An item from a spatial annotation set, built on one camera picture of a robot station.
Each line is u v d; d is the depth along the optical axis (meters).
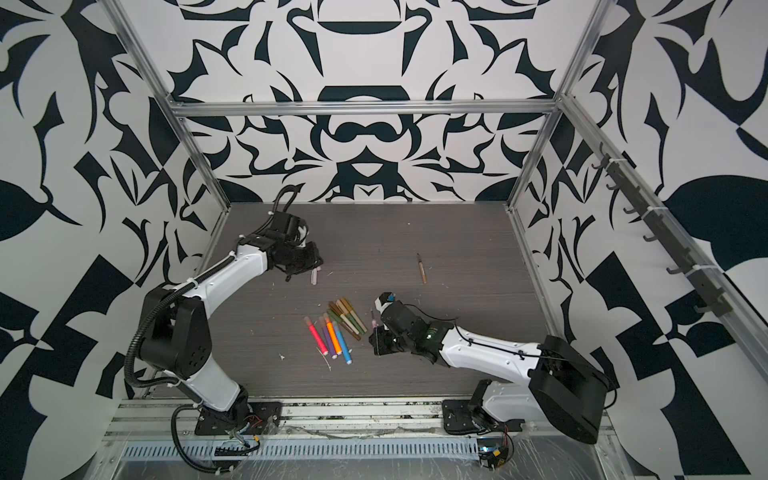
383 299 0.76
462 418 0.75
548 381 0.42
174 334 0.46
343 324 0.89
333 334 0.87
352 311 0.91
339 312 0.92
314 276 0.99
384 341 0.72
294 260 0.76
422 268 1.02
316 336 0.87
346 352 0.84
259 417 0.74
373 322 0.81
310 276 0.99
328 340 0.86
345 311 0.91
